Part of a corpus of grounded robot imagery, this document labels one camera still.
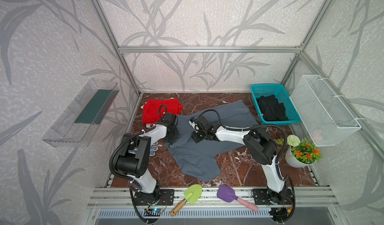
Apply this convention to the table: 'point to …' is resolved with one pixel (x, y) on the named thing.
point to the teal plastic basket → (283, 96)
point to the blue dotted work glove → (153, 148)
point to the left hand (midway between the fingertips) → (177, 131)
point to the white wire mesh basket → (327, 119)
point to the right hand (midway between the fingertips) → (192, 131)
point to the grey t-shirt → (198, 160)
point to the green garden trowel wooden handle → (193, 193)
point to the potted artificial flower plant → (299, 154)
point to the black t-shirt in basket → (271, 109)
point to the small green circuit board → (155, 212)
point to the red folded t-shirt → (151, 109)
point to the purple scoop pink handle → (227, 194)
